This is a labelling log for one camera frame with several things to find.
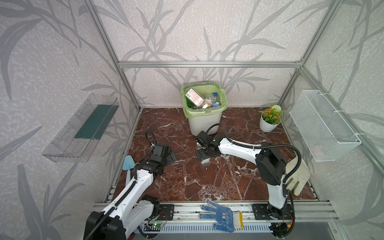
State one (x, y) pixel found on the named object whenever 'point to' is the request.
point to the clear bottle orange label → (207, 103)
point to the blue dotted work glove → (229, 220)
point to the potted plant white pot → (270, 118)
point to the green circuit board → (155, 224)
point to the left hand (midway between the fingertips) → (169, 152)
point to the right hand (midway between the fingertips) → (205, 149)
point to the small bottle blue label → (212, 97)
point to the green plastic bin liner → (203, 88)
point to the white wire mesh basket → (326, 135)
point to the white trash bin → (201, 123)
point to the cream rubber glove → (301, 175)
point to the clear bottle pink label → (195, 98)
